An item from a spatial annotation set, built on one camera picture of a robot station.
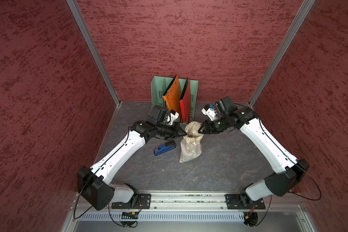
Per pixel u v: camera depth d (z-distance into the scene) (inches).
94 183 15.0
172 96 34.2
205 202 29.8
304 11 28.6
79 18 29.2
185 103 32.8
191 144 27.4
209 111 26.8
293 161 16.2
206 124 25.4
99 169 16.1
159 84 40.7
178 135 25.3
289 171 15.7
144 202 29.1
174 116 26.9
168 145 36.5
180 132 27.3
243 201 25.9
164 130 24.1
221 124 23.7
